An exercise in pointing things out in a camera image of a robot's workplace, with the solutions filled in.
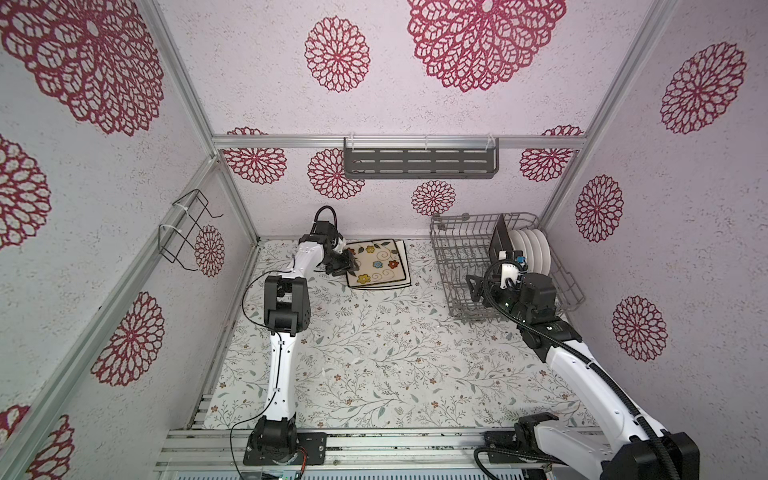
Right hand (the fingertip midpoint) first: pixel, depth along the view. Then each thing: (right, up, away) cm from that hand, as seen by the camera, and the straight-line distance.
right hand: (483, 271), depth 79 cm
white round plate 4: (+25, +6, +16) cm, 31 cm away
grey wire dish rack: (+9, +11, +42) cm, 44 cm away
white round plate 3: (+23, +6, +16) cm, 28 cm away
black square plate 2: (+11, +9, +17) cm, 22 cm away
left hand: (-37, -1, +29) cm, 47 cm away
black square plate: (-28, +2, +31) cm, 41 cm away
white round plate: (+18, +9, +19) cm, 27 cm away
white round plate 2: (+20, +8, +16) cm, 27 cm away
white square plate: (-18, -4, +26) cm, 32 cm away
